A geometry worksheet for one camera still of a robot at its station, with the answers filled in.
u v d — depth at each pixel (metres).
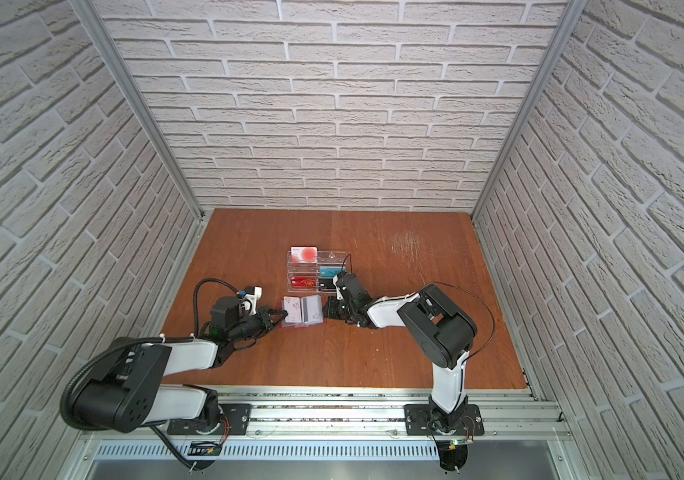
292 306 0.90
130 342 0.48
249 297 0.83
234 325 0.74
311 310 0.92
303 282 0.97
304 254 0.97
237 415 0.74
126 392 0.42
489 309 0.94
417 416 0.74
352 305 0.74
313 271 0.97
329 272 0.96
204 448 0.72
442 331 0.50
